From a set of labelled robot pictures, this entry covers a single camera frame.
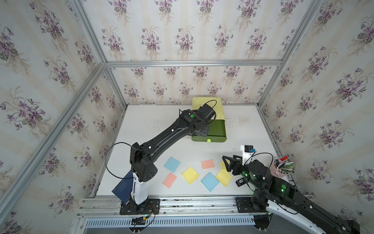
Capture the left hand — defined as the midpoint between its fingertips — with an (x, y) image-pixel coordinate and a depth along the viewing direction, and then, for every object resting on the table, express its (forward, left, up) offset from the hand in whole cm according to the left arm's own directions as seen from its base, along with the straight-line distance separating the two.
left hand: (203, 131), depth 79 cm
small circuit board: (-38, +34, -24) cm, 56 cm away
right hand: (-14, -12, -3) cm, 19 cm away
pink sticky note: (-10, -3, -21) cm, 23 cm away
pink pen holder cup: (-16, -43, -12) cm, 48 cm away
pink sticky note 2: (-19, +19, -22) cm, 35 cm away
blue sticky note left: (-10, +18, -21) cm, 30 cm away
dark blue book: (-24, +44, -21) cm, 54 cm away
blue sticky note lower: (-20, -4, -21) cm, 30 cm away
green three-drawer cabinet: (+6, -9, -5) cm, 12 cm away
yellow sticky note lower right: (-17, -13, -20) cm, 29 cm away
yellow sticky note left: (-16, +7, -21) cm, 28 cm away
